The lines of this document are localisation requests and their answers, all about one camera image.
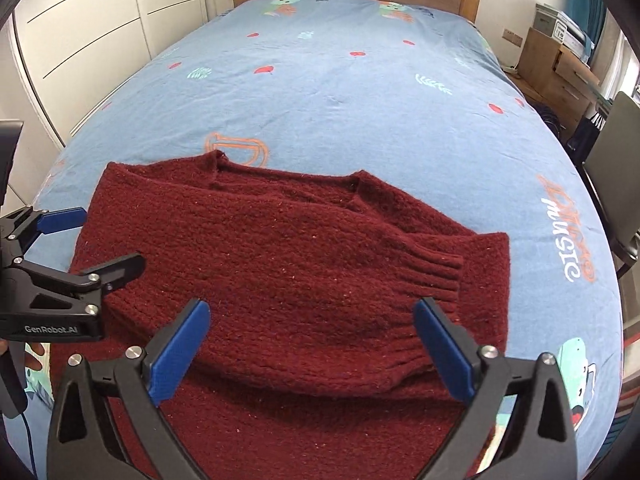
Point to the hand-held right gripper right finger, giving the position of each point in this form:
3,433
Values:
447,355

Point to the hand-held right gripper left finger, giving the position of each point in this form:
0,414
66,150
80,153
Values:
176,355

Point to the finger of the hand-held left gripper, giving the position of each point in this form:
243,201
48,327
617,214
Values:
65,220
120,267

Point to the dark red knitted sweater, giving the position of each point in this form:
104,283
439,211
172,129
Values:
300,260

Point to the person's left hand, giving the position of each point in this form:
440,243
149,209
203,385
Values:
36,359

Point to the white wardrobe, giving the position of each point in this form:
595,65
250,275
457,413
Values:
100,25

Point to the grey chair with black legs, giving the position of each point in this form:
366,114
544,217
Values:
615,160

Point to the black backpack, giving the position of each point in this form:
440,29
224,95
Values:
582,135

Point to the blue printed bedspread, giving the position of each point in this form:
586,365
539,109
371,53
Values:
350,85

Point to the wooden drawer cabinet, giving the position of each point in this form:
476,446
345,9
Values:
550,70

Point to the white printer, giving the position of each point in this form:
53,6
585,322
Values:
560,25

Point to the teal curtain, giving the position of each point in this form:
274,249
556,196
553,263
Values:
587,5

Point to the wall switch plate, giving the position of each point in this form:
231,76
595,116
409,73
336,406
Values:
512,38

